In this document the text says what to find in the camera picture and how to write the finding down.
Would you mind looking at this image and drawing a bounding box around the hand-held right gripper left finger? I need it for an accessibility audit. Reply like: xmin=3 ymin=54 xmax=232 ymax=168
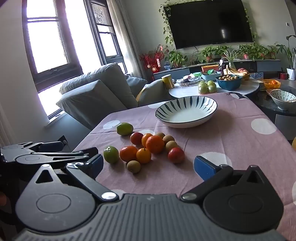
xmin=35 ymin=153 xmax=119 ymax=202

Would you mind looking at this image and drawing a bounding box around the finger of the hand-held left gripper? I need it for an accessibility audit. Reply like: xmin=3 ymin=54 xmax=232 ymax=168
xmin=7 ymin=141 xmax=67 ymax=153
xmin=32 ymin=147 xmax=99 ymax=163

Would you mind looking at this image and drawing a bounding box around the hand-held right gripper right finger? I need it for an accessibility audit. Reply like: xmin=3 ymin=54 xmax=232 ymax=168
xmin=181 ymin=156 xmax=270 ymax=202

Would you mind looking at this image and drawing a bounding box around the red plum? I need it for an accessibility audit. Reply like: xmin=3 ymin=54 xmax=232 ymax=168
xmin=130 ymin=132 xmax=144 ymax=146
xmin=168 ymin=147 xmax=185 ymax=164

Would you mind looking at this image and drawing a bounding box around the medium orange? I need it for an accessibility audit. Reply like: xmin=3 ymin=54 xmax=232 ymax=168
xmin=119 ymin=146 xmax=138 ymax=163

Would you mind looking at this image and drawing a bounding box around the small orange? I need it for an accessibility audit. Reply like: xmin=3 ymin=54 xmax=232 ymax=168
xmin=136 ymin=148 xmax=152 ymax=164
xmin=141 ymin=133 xmax=153 ymax=147

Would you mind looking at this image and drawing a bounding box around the large orange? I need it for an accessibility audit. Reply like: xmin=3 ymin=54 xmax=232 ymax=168
xmin=146 ymin=135 xmax=165 ymax=154

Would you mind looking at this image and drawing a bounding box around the blue striped white plate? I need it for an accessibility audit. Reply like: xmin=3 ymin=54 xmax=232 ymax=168
xmin=155 ymin=95 xmax=218 ymax=128

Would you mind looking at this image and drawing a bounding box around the pink dotted tablecloth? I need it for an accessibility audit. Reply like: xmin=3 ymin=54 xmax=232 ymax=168
xmin=73 ymin=91 xmax=296 ymax=232

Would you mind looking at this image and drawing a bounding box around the grey armchair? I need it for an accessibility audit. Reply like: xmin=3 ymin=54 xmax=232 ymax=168
xmin=56 ymin=62 xmax=171 ymax=130

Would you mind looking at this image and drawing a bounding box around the dark blue bowl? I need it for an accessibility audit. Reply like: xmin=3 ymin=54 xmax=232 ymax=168
xmin=216 ymin=75 xmax=243 ymax=91

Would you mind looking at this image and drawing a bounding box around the dark round table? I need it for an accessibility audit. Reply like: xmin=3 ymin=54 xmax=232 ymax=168
xmin=251 ymin=79 xmax=296 ymax=139

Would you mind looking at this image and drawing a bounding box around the glass plate of snacks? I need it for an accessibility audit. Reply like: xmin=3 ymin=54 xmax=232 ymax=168
xmin=176 ymin=74 xmax=201 ymax=87

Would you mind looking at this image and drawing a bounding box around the grey throw pillow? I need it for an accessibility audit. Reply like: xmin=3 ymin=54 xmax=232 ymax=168
xmin=126 ymin=75 xmax=148 ymax=98

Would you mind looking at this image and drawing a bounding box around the light blue basket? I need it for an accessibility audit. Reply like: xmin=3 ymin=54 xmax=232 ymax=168
xmin=201 ymin=71 xmax=222 ymax=81

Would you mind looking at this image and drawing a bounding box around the white round table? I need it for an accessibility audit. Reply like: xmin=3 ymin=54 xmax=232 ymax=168
xmin=169 ymin=77 xmax=260 ymax=99

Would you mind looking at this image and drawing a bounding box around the pile of brown kiwis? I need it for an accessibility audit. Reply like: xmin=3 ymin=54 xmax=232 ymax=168
xmin=218 ymin=74 xmax=240 ymax=81

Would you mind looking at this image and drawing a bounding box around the yellow can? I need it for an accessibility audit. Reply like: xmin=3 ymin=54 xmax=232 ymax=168
xmin=161 ymin=74 xmax=175 ymax=90

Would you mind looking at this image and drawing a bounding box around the bunch of bananas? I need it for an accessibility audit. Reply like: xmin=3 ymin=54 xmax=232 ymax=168
xmin=225 ymin=65 xmax=250 ymax=80

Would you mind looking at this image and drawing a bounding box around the deep striped bowl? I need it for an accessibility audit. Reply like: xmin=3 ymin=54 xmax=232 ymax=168
xmin=270 ymin=89 xmax=296 ymax=111

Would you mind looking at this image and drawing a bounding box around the large dark framed window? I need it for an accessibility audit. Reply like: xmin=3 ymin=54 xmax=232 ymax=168
xmin=22 ymin=0 xmax=84 ymax=123

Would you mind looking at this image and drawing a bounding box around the orange plastic basket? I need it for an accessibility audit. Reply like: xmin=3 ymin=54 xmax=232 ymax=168
xmin=263 ymin=79 xmax=281 ymax=90

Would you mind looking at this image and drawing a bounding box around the spider plant in vase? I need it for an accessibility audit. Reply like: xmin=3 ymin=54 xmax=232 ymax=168
xmin=223 ymin=50 xmax=241 ymax=70

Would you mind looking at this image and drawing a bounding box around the narrow dark framed window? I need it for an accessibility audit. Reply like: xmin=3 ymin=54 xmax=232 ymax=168
xmin=84 ymin=0 xmax=127 ymax=75

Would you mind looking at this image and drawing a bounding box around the grey television cabinet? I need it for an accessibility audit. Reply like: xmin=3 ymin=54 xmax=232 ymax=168
xmin=153 ymin=59 xmax=281 ymax=81

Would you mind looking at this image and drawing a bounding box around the red berry decoration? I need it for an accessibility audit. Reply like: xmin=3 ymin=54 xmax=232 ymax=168
xmin=139 ymin=45 xmax=168 ymax=74

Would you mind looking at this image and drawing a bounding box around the wide potted pothos plant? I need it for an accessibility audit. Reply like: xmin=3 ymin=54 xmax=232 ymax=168
xmin=238 ymin=43 xmax=269 ymax=60

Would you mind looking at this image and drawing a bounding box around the tall plant white pot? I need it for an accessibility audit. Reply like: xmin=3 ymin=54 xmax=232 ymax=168
xmin=276 ymin=35 xmax=296 ymax=80

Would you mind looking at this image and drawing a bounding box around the light sheer curtain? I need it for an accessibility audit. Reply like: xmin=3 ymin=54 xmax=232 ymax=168
xmin=107 ymin=0 xmax=148 ymax=81

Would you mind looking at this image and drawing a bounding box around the small potted pothos plant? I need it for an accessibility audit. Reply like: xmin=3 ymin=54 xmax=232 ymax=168
xmin=268 ymin=44 xmax=279 ymax=59

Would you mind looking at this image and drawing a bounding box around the black wall television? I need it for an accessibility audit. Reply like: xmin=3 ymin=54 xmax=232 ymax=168
xmin=163 ymin=0 xmax=253 ymax=50

